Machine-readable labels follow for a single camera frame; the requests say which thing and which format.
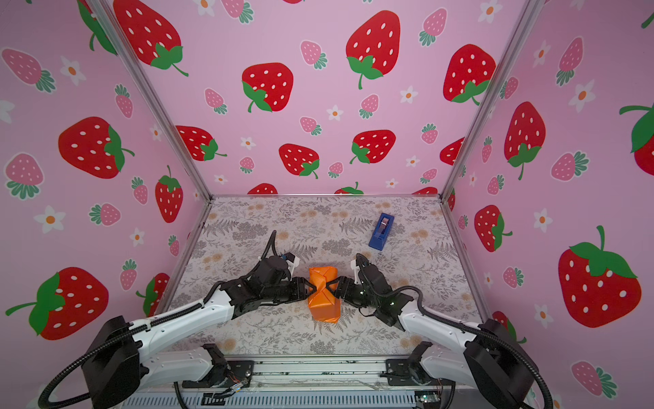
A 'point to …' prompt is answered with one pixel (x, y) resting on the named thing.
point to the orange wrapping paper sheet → (324, 303)
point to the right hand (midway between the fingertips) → (327, 293)
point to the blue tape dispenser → (381, 232)
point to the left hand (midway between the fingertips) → (316, 291)
